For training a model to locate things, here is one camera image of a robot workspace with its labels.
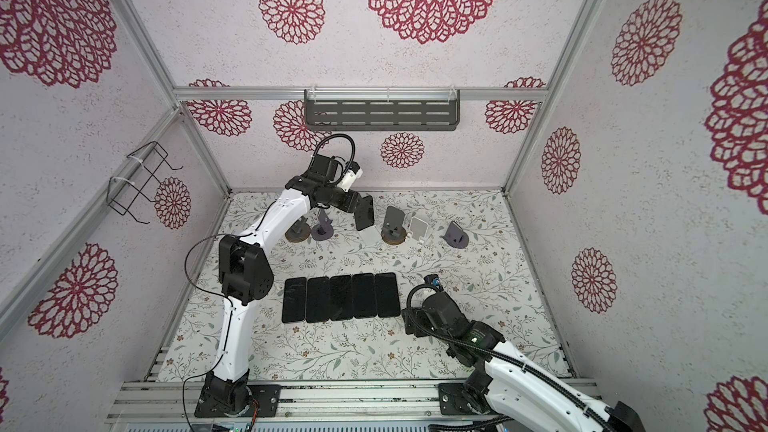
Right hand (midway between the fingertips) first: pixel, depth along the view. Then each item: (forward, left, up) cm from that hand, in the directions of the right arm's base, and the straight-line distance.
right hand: (413, 308), depth 80 cm
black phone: (+40, +17, -7) cm, 44 cm away
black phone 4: (+5, +21, -8) cm, 23 cm away
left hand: (+31, +18, +7) cm, 37 cm away
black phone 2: (+4, +36, -8) cm, 37 cm away
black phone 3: (+5, +29, -8) cm, 30 cm away
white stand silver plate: (+30, -2, -3) cm, 30 cm away
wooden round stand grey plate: (+29, +6, -4) cm, 30 cm away
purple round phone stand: (+30, +30, -5) cm, 43 cm away
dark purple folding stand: (+28, -15, -5) cm, 33 cm away
